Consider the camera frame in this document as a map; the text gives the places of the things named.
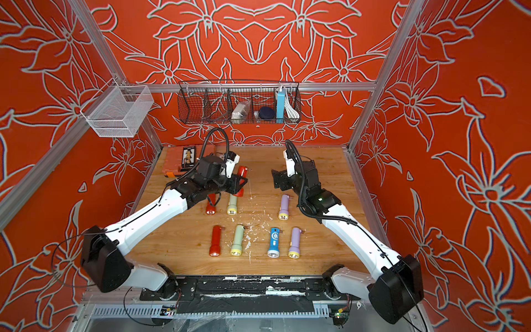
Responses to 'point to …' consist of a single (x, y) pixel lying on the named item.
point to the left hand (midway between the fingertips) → (244, 177)
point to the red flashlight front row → (215, 248)
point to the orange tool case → (177, 160)
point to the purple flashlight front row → (294, 251)
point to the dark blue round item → (266, 113)
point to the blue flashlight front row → (274, 250)
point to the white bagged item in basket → (239, 111)
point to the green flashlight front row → (238, 240)
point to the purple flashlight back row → (283, 214)
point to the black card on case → (189, 158)
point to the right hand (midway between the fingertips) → (278, 166)
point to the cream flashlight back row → (232, 208)
